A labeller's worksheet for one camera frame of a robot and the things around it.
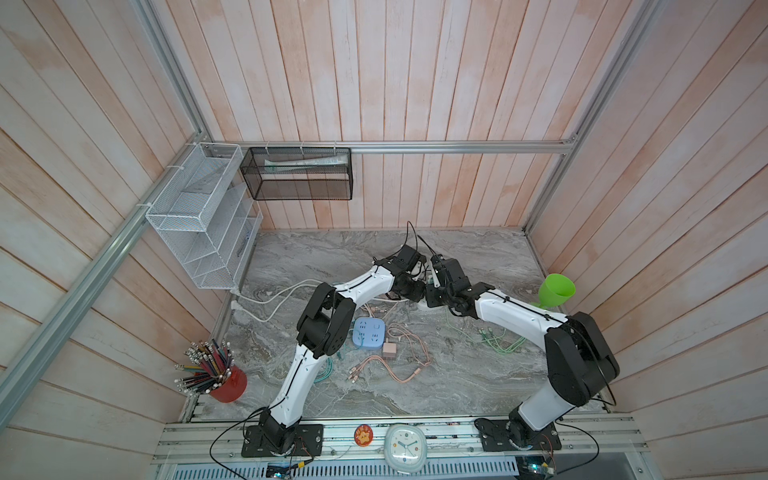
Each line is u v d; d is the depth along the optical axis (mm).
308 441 735
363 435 745
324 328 587
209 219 710
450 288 701
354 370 855
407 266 799
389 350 872
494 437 730
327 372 840
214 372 734
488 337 905
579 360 455
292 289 1030
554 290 837
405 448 700
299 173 1044
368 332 882
